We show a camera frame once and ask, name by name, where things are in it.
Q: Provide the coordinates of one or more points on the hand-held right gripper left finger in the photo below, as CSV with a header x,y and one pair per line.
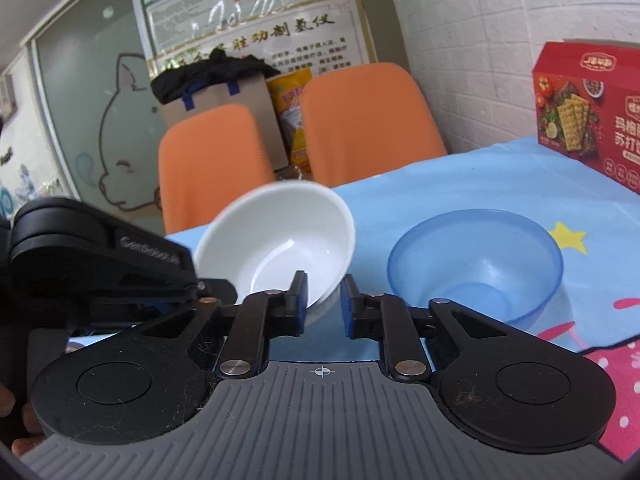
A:
x,y
300,305

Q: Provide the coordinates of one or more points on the yellow snack packet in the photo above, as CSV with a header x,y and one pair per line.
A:
x,y
295,110

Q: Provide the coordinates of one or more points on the blue cartoon pig tablecloth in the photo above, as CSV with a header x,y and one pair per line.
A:
x,y
500,180

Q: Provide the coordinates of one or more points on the blue plastic bowl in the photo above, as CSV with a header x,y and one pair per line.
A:
x,y
475,270

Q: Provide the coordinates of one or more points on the white ceramic bowl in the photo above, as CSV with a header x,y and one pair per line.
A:
x,y
280,230

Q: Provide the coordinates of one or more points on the person's left hand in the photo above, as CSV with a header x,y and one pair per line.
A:
x,y
31,417

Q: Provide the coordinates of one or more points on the plastic-covered wall poster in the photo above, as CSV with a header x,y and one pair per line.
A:
x,y
175,0

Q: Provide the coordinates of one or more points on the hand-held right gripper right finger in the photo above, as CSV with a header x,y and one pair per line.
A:
x,y
346,310

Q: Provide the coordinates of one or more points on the red cracker box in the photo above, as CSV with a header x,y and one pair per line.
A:
x,y
590,110

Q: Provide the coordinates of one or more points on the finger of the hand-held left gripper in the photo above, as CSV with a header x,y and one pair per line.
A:
x,y
215,290

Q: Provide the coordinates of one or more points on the black cloth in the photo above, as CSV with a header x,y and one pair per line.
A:
x,y
210,72

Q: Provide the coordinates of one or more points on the orange chair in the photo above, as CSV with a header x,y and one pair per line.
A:
x,y
370,125
210,170

